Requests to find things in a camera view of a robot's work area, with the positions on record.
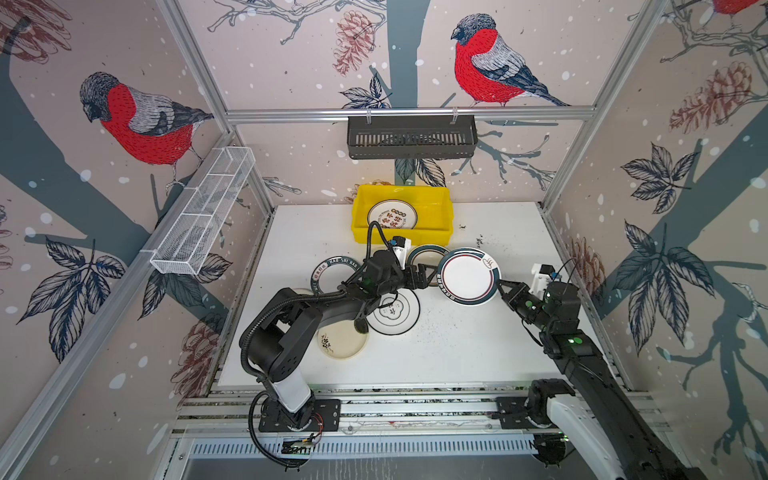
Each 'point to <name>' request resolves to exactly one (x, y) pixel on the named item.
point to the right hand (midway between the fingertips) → (494, 284)
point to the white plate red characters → (393, 214)
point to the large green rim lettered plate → (329, 273)
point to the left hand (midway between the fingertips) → (429, 269)
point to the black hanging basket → (395, 139)
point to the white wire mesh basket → (202, 210)
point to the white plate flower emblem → (397, 313)
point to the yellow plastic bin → (365, 197)
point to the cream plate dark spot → (340, 339)
